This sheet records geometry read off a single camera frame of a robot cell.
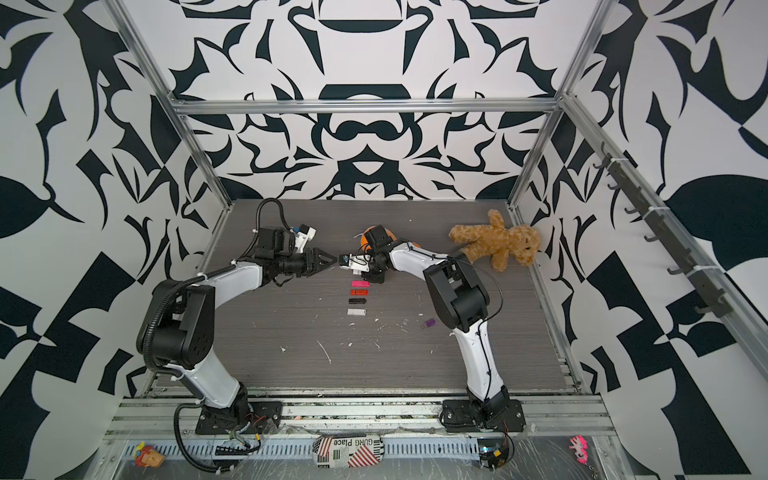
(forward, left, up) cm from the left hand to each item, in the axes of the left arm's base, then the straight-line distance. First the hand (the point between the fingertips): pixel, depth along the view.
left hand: (331, 258), depth 91 cm
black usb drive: (-9, -7, -11) cm, 16 cm away
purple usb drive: (-16, -29, -12) cm, 35 cm away
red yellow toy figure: (-46, +39, -9) cm, 61 cm away
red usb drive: (-6, -6, -11) cm, 14 cm away
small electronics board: (-48, -39, -13) cm, 63 cm away
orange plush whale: (+1, -10, +5) cm, 12 cm away
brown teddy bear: (+8, -54, -5) cm, 55 cm away
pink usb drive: (-2, -8, -12) cm, 14 cm away
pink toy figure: (-48, -59, -10) cm, 77 cm away
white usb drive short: (-12, -7, -11) cm, 18 cm away
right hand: (+5, -9, -10) cm, 15 cm away
